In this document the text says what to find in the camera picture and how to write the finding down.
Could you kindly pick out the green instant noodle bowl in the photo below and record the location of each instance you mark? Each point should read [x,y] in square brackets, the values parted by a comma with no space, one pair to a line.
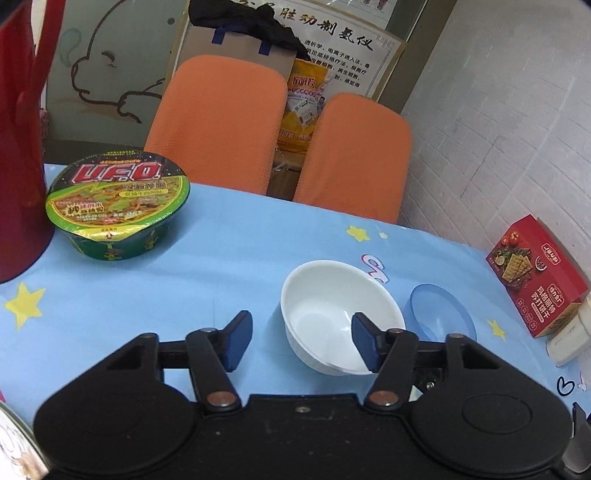
[115,198]

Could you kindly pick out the red thermos jug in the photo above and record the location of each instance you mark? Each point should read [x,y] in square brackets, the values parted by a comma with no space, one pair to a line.
[18,161]

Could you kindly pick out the cartoon outline wall decal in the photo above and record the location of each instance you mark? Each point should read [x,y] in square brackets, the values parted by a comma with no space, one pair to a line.
[92,69]

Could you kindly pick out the white tumbler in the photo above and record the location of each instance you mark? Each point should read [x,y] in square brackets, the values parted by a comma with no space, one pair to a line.
[570,337]

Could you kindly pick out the blue cartoon tablecloth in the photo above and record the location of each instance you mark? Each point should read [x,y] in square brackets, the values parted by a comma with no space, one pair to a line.
[231,258]

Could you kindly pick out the wall poster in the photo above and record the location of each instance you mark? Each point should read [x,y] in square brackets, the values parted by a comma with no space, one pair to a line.
[360,60]

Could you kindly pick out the white ceramic bowl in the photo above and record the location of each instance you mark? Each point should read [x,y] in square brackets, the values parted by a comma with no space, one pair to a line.
[323,304]

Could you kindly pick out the gold-rimmed white plate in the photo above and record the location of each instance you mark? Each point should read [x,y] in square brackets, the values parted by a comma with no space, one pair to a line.
[16,454]

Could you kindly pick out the cardboard box with black cloth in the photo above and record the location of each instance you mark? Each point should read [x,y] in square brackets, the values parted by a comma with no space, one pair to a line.
[231,16]

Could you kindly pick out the red cracker box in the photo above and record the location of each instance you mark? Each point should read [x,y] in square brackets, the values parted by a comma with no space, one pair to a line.
[531,277]

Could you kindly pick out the yellow plastic bag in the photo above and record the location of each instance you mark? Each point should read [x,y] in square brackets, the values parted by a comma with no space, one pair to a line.
[300,101]

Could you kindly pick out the blue plastic bowl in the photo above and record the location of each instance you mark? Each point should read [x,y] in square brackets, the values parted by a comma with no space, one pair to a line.
[438,318]

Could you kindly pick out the orange chair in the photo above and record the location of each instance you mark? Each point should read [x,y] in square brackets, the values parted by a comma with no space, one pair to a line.
[217,124]
[355,157]

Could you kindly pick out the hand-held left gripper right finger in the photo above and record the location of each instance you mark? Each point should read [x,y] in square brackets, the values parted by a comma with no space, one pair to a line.
[364,344]

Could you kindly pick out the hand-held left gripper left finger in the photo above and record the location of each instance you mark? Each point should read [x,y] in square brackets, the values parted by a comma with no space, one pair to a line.
[238,341]

